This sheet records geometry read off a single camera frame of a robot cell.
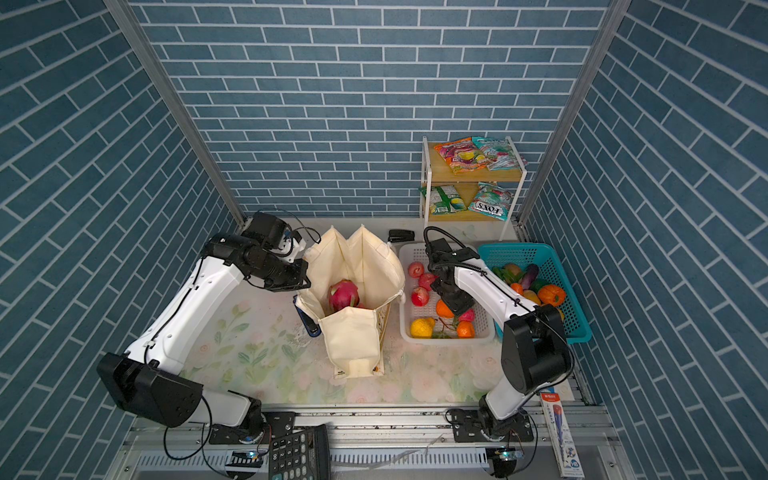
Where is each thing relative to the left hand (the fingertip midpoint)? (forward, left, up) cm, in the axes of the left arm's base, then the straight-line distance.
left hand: (312, 282), depth 76 cm
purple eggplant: (+16, -69, -18) cm, 73 cm away
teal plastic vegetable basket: (+19, -73, -15) cm, 77 cm away
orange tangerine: (0, -36, -16) cm, 39 cm away
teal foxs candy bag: (+35, -55, -2) cm, 65 cm away
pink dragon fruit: (+2, -7, -9) cm, 11 cm away
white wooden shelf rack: (+38, -50, -4) cm, 63 cm away
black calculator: (-35, +1, -20) cm, 40 cm away
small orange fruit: (-6, -42, -15) cm, 45 cm away
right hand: (+3, -36, -12) cm, 38 cm away
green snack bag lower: (+35, -38, -3) cm, 52 cm away
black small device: (+33, -22, -19) cm, 44 cm away
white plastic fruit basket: (-4, -37, -20) cm, 42 cm away
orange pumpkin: (+3, -68, -12) cm, 69 cm away
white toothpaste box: (-32, -62, -20) cm, 72 cm away
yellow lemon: (-6, -29, -16) cm, 34 cm away
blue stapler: (-4, +3, -18) cm, 19 cm away
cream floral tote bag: (-14, -11, -6) cm, 18 cm away
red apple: (+5, -29, -16) cm, 34 cm away
